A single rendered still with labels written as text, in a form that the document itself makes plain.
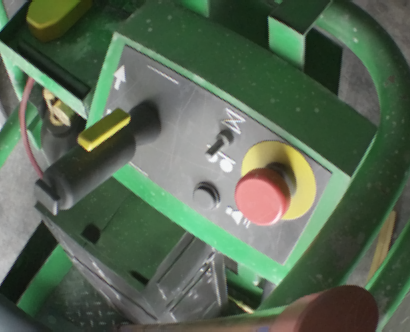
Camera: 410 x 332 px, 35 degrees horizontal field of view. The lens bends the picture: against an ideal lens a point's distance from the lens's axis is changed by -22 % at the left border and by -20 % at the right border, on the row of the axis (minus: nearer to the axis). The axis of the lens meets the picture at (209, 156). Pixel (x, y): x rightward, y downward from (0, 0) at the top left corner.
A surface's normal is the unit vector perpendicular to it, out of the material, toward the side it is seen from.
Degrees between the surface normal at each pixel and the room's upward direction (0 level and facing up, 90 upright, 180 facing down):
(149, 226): 0
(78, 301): 0
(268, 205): 58
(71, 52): 0
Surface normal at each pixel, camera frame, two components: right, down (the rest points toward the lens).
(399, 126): -0.19, -0.45
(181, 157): -0.53, 0.41
